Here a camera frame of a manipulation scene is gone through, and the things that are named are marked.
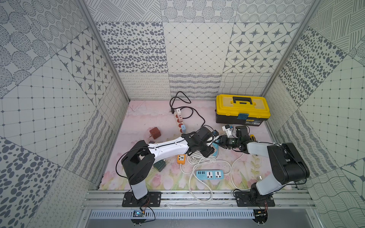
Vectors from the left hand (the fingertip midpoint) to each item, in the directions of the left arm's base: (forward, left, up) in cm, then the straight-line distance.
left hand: (212, 145), depth 83 cm
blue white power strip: (-14, +1, -8) cm, 17 cm away
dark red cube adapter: (+11, +37, -6) cm, 39 cm away
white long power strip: (+23, +21, -4) cm, 31 cm away
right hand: (+5, -3, -6) cm, 8 cm away
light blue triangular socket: (+1, -3, -4) cm, 5 cm away
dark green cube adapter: (-10, +31, -6) cm, 33 cm away
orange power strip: (-5, +19, -8) cm, 21 cm away
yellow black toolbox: (+24, -24, +6) cm, 35 cm away
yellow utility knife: (+12, -30, -10) cm, 34 cm away
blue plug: (+14, +18, -3) cm, 23 cm away
